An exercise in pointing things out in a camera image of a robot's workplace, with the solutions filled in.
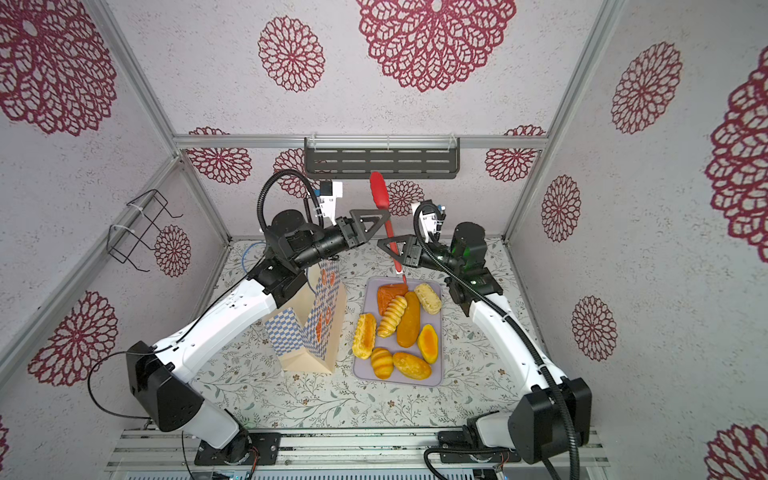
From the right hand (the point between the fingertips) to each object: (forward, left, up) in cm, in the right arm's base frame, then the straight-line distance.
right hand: (380, 242), depth 64 cm
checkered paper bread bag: (-14, +17, -15) cm, 26 cm away
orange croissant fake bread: (+13, 0, -36) cm, 38 cm away
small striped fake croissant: (-11, 0, -37) cm, 39 cm away
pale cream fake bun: (+10, -14, -36) cm, 40 cm away
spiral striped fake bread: (+2, -2, -34) cm, 35 cm away
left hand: (+2, -1, +4) cm, 5 cm away
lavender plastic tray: (-13, +6, -40) cm, 42 cm away
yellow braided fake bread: (-4, +6, -36) cm, 37 cm away
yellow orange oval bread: (-5, -13, -38) cm, 41 cm away
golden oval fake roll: (-13, -8, -36) cm, 39 cm away
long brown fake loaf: (-2, -7, -35) cm, 36 cm away
